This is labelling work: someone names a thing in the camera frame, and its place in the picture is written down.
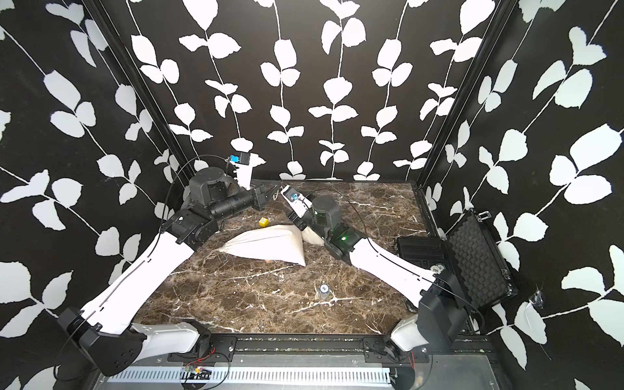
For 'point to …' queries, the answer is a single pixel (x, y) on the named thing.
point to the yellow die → (263, 222)
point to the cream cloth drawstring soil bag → (280, 243)
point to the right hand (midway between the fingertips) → (290, 193)
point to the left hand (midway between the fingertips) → (279, 180)
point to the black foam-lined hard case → (469, 251)
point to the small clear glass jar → (324, 291)
